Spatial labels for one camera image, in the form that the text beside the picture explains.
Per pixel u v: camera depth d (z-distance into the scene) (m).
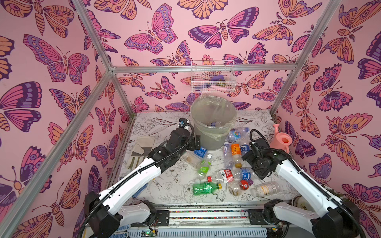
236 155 0.93
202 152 0.92
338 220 0.37
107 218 0.37
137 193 0.82
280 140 0.90
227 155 0.96
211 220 0.73
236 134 1.00
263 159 0.58
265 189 0.78
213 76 0.96
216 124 1.01
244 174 0.83
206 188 0.78
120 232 0.70
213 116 1.01
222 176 0.85
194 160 0.94
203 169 0.85
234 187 0.82
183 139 0.53
